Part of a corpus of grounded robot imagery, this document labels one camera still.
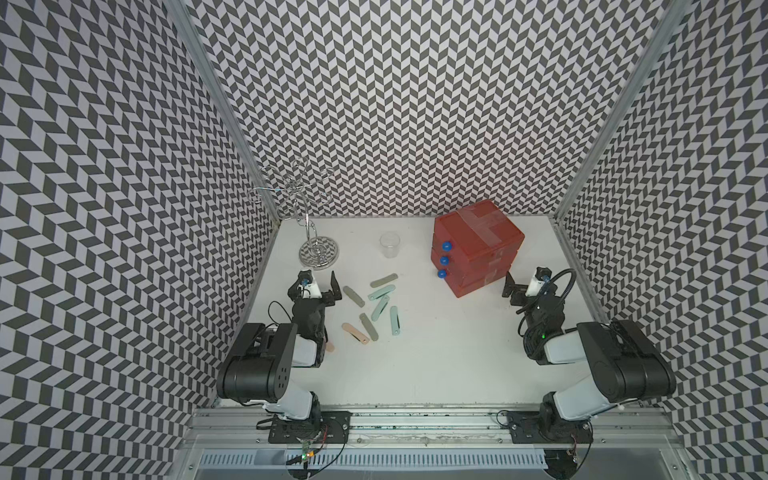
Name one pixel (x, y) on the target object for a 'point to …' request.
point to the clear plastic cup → (390, 244)
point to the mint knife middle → (379, 308)
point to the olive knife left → (354, 296)
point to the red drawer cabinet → (463, 277)
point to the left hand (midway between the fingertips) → (318, 275)
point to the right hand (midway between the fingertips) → (522, 277)
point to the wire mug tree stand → (316, 253)
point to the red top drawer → (476, 230)
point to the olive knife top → (383, 280)
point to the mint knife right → (395, 322)
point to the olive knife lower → (369, 327)
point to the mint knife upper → (374, 296)
